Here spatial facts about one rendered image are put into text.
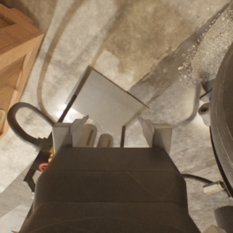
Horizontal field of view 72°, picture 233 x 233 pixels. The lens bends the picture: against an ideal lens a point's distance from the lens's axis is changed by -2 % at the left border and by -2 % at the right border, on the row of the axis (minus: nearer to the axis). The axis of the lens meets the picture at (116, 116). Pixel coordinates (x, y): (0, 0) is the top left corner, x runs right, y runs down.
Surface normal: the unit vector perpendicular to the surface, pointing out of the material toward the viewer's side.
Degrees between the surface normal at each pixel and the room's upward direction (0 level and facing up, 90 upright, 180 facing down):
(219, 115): 93
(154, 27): 0
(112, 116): 0
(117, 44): 0
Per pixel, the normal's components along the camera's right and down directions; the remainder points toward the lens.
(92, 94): -0.11, 0.62
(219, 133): -0.93, -0.35
